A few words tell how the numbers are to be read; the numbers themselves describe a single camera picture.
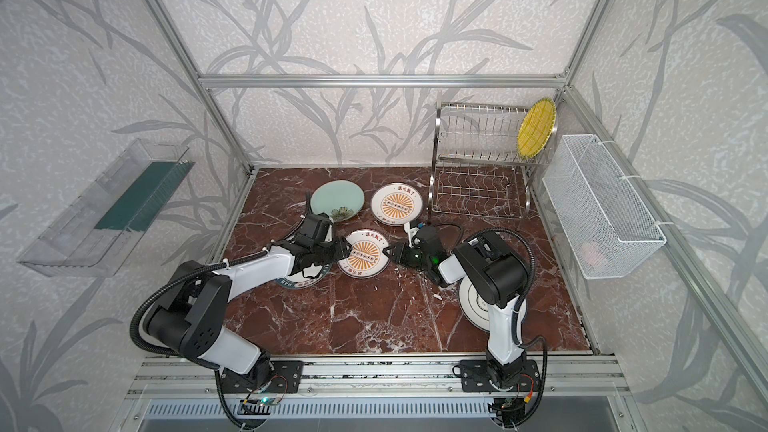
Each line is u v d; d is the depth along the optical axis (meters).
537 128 0.85
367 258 0.94
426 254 0.79
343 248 0.83
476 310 0.84
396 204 1.09
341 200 1.11
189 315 0.44
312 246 0.72
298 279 0.89
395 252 0.88
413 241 0.89
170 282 0.44
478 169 1.23
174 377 0.75
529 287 0.52
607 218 0.62
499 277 0.52
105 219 0.66
